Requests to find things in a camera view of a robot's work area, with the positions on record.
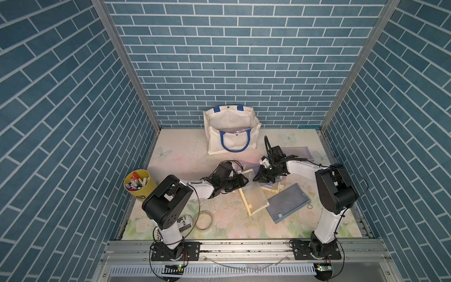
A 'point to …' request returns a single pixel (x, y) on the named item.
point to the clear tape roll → (204, 221)
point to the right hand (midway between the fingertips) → (254, 180)
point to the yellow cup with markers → (140, 184)
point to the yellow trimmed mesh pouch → (252, 194)
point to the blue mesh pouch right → (286, 202)
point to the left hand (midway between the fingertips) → (249, 184)
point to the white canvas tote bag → (231, 128)
